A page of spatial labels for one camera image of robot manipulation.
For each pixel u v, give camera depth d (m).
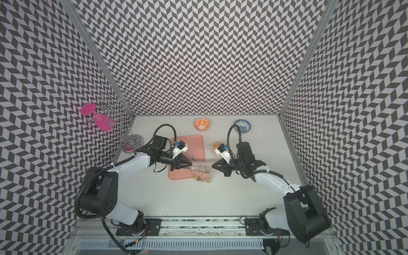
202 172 0.81
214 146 0.96
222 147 0.71
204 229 0.75
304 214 0.41
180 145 0.73
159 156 0.70
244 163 0.67
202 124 1.11
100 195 0.44
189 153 0.96
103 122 0.85
